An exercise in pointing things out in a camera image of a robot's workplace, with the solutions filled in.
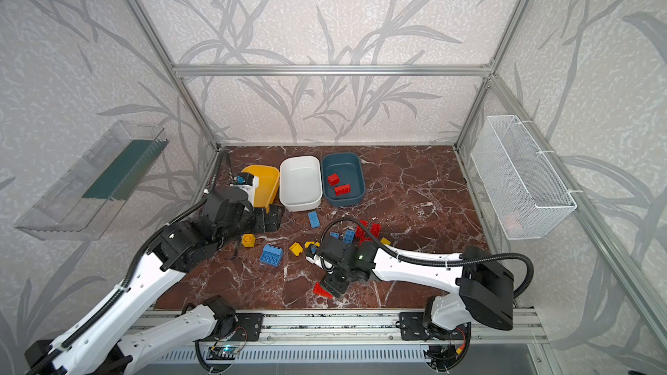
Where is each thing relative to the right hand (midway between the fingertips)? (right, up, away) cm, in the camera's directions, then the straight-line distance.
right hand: (329, 269), depth 78 cm
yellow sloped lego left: (-12, +3, +9) cm, 15 cm away
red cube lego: (0, +26, +27) cm, 38 cm away
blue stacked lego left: (-20, +1, +8) cm, 22 cm away
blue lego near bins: (-7, +11, +18) cm, 22 cm away
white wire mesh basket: (+49, +24, -18) cm, 57 cm away
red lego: (+4, +22, +24) cm, 33 cm away
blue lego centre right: (+6, +6, +13) cm, 15 cm away
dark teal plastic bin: (+6, +31, +34) cm, 46 cm away
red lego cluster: (+11, +7, +13) cm, 18 cm away
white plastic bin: (-14, +24, +28) cm, 39 cm away
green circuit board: (-30, -21, -6) cm, 37 cm away
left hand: (-14, +22, -8) cm, 27 cm away
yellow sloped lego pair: (-8, +5, +9) cm, 13 cm away
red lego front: (-3, -8, +2) cm, 8 cm away
